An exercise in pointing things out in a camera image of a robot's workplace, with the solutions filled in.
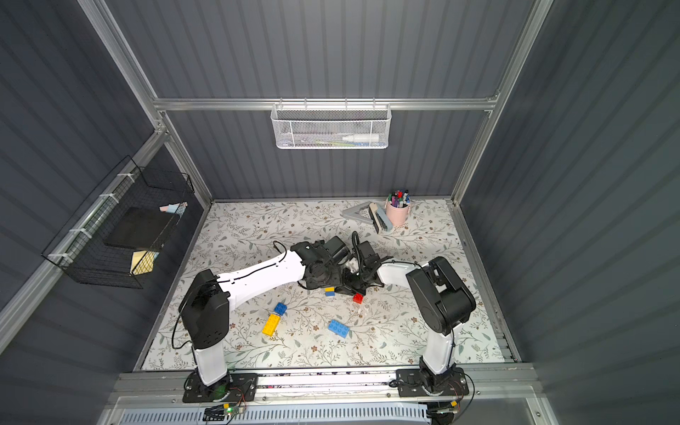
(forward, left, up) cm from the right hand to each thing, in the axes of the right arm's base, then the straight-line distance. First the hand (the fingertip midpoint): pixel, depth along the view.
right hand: (334, 292), depth 89 cm
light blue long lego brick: (-12, -2, -1) cm, 12 cm away
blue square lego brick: (0, +2, -1) cm, 2 cm away
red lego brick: (-2, -8, -1) cm, 8 cm away
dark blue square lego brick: (-5, +18, -1) cm, 19 cm away
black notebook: (+7, +54, +27) cm, 61 cm away
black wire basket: (-5, +59, +33) cm, 68 cm away
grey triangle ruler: (+38, -6, -2) cm, 39 cm away
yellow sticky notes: (-8, +43, +32) cm, 54 cm away
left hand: (-1, -1, +7) cm, 7 cm away
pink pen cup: (+33, -25, +2) cm, 42 cm away
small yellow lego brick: (0, +2, +2) cm, 2 cm away
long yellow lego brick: (-11, +20, -1) cm, 23 cm away
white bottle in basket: (+45, -9, +32) cm, 56 cm away
